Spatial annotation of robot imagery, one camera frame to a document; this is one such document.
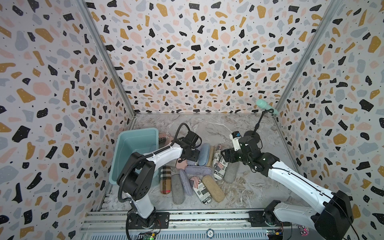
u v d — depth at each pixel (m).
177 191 0.80
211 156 0.94
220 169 0.90
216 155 0.92
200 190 0.80
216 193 0.80
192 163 0.87
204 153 0.92
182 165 0.90
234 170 0.89
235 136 0.71
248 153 0.60
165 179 0.84
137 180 0.45
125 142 0.90
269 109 0.85
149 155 0.50
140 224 0.67
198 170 0.86
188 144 0.71
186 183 0.81
